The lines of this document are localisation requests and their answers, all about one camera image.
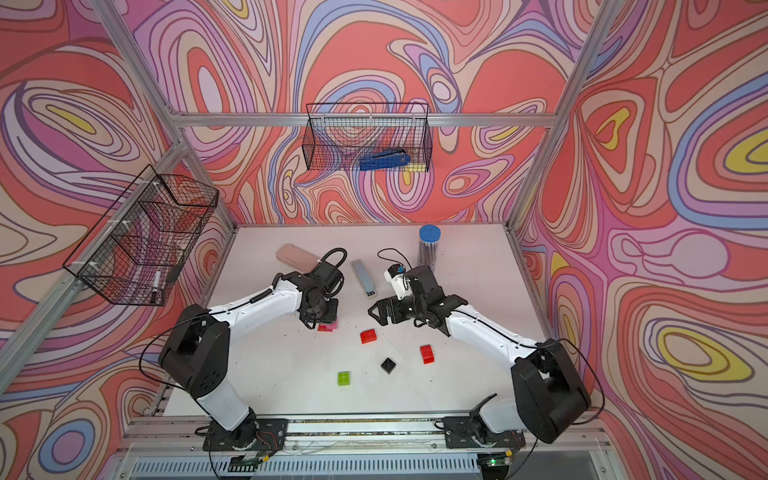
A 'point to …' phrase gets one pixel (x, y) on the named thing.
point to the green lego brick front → (344, 378)
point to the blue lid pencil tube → (428, 243)
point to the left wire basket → (131, 254)
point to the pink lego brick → (323, 327)
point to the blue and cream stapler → (366, 283)
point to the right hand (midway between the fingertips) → (384, 315)
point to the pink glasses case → (296, 257)
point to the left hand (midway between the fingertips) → (333, 318)
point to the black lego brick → (388, 365)
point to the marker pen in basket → (156, 285)
